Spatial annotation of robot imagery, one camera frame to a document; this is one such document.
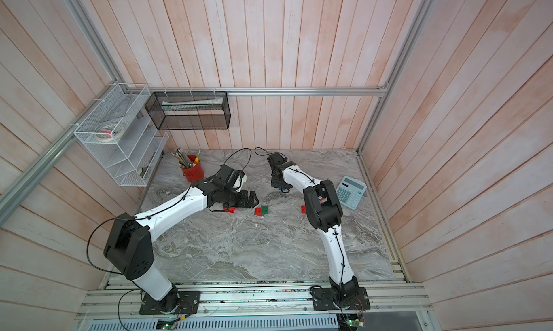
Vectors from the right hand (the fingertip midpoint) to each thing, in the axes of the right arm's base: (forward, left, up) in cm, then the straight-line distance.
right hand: (280, 182), depth 107 cm
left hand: (-20, +13, +11) cm, 26 cm away
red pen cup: (-1, +41, +8) cm, 42 cm away
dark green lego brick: (-17, +7, +3) cm, 19 cm away
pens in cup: (+2, +45, +14) cm, 47 cm away
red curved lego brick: (-15, -11, -1) cm, 18 cm away
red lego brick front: (-18, +10, +1) cm, 20 cm away
